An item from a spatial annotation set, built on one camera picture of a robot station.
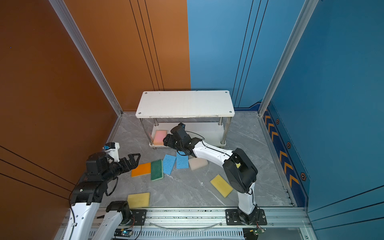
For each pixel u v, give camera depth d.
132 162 0.64
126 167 0.62
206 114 0.73
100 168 0.54
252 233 0.70
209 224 0.72
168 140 0.77
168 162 0.91
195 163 0.92
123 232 0.70
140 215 0.74
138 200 0.77
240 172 0.48
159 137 0.95
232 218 0.72
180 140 0.66
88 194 0.47
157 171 0.87
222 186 0.82
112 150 0.63
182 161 0.92
